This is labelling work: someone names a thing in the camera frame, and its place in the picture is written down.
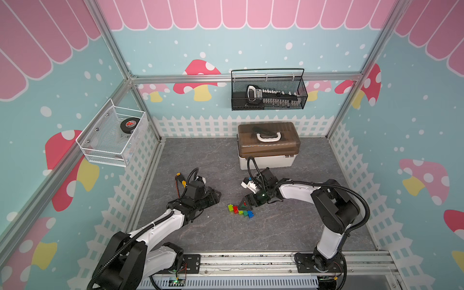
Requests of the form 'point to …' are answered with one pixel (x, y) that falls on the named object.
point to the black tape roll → (128, 124)
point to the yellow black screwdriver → (183, 181)
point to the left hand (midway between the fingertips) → (217, 198)
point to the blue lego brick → (250, 213)
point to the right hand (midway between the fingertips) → (244, 206)
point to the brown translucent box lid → (267, 139)
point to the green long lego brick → (245, 212)
